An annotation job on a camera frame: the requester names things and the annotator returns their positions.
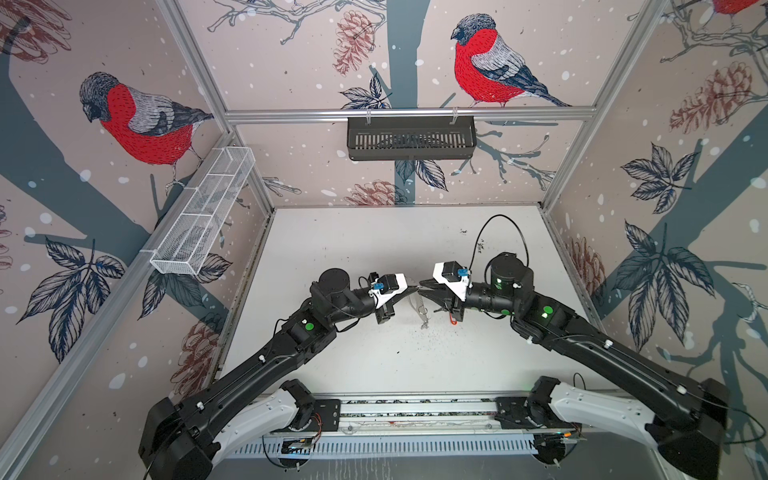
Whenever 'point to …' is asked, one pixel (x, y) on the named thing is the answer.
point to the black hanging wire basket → (375, 138)
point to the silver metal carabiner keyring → (421, 310)
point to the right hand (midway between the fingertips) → (418, 288)
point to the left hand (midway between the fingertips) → (412, 288)
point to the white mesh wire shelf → (199, 221)
